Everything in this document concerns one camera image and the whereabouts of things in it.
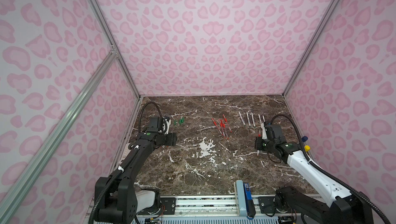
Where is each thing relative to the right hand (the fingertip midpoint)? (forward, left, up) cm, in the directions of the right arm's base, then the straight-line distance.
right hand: (256, 140), depth 83 cm
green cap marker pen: (+20, -4, -11) cm, 23 cm away
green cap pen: (+23, +3, -11) cm, 26 cm away
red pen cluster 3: (+18, +21, -11) cm, 30 cm away
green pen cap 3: (+19, +44, -10) cm, 49 cm away
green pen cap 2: (+18, +45, -9) cm, 49 cm away
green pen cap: (+18, +48, -10) cm, 52 cm away
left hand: (+2, +47, 0) cm, 47 cm away
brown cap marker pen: (+23, -12, -11) cm, 28 cm away
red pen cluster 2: (+20, +14, -10) cm, 27 cm away
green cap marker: (+22, -1, -11) cm, 25 cm away
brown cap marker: (+22, -9, -12) cm, 27 cm away
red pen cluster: (+14, +17, -10) cm, 24 cm away
